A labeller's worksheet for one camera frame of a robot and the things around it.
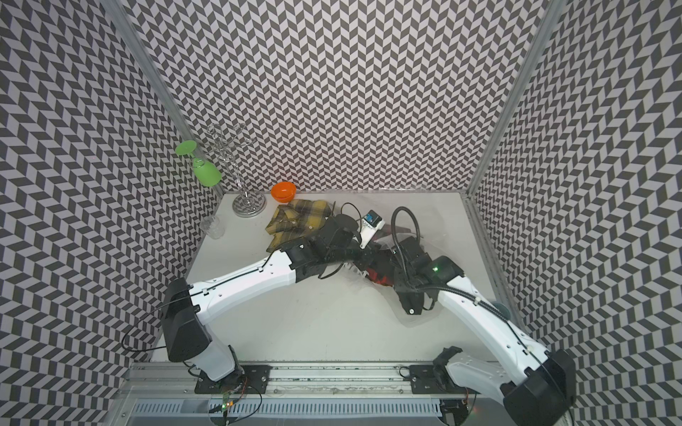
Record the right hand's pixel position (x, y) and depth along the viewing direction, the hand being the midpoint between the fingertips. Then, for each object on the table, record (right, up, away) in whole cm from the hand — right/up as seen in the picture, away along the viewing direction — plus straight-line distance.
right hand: (407, 284), depth 77 cm
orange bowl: (-47, +31, +38) cm, 68 cm away
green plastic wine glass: (-73, +37, +22) cm, 84 cm away
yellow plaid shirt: (-41, +18, +28) cm, 53 cm away
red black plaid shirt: (-5, -1, +11) cm, 12 cm away
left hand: (-9, +11, -4) cm, 15 cm away
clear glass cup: (-74, +15, +30) cm, 81 cm away
